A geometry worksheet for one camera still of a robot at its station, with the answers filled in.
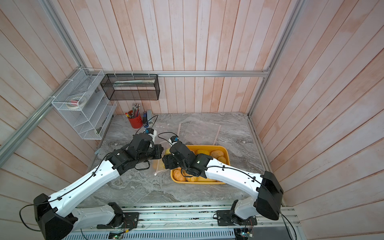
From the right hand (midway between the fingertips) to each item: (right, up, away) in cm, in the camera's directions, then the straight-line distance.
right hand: (167, 157), depth 76 cm
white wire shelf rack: (-42, +19, +2) cm, 46 cm away
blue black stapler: (-22, +19, +35) cm, 46 cm away
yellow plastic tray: (+22, +1, +20) cm, 30 cm away
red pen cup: (-27, +20, +32) cm, 46 cm away
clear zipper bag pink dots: (+15, +12, +34) cm, 39 cm away
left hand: (-2, +3, 0) cm, 4 cm away
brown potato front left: (+5, -12, +8) cm, 15 cm away
